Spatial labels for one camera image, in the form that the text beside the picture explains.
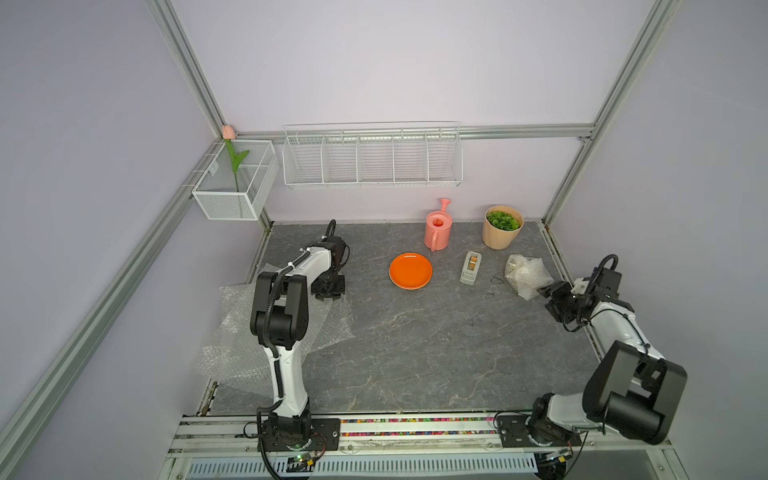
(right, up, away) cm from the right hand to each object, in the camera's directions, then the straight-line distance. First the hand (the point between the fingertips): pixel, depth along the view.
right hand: (542, 293), depth 89 cm
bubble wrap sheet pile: (-66, -10, +4) cm, 67 cm away
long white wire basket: (-50, +44, +8) cm, 67 cm away
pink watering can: (-29, +21, +16) cm, 40 cm away
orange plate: (-39, +6, +14) cm, 42 cm away
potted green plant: (-8, +21, +13) cm, 26 cm away
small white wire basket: (-91, +34, 0) cm, 98 cm away
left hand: (-65, -2, +7) cm, 66 cm away
